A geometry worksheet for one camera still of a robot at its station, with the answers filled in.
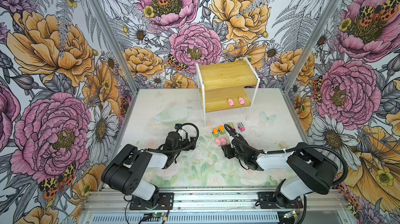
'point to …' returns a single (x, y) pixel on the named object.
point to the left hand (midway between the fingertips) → (189, 141)
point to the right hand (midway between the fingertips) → (227, 150)
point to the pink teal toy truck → (241, 127)
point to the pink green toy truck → (232, 125)
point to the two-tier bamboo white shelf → (226, 85)
